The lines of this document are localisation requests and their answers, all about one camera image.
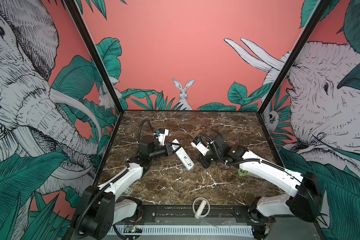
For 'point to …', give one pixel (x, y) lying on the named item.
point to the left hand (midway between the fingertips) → (181, 145)
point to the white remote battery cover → (128, 189)
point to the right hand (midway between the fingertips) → (194, 157)
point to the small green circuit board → (132, 229)
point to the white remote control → (188, 163)
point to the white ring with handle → (200, 208)
